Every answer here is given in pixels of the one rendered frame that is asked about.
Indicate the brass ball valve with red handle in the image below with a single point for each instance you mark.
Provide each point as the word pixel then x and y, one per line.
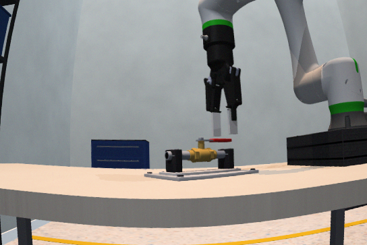
pixel 225 159

